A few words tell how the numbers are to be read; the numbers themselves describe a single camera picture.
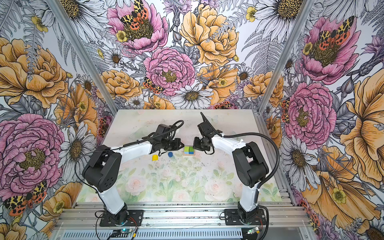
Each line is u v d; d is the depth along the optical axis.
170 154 0.97
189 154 0.96
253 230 0.72
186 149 0.95
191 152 0.96
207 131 0.76
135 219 0.74
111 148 0.53
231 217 0.74
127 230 0.71
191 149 0.94
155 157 0.95
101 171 0.48
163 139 0.76
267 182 0.50
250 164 0.50
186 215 0.76
